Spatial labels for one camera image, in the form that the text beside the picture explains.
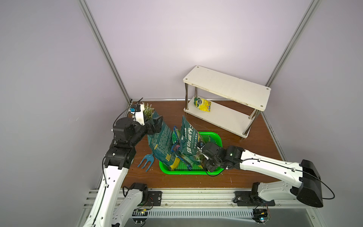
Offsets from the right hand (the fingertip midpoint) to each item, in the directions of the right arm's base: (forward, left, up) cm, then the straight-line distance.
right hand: (205, 158), depth 76 cm
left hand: (+11, +25, +23) cm, 36 cm away
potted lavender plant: (+29, +37, +6) cm, 47 cm away
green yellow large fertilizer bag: (+6, +9, +10) cm, 15 cm away
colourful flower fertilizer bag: (+2, +16, +7) cm, 18 cm away
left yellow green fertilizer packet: (+43, 0, -3) cm, 44 cm away
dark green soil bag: (+3, +24, +11) cm, 26 cm away
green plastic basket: (+13, -1, -1) cm, 14 cm away
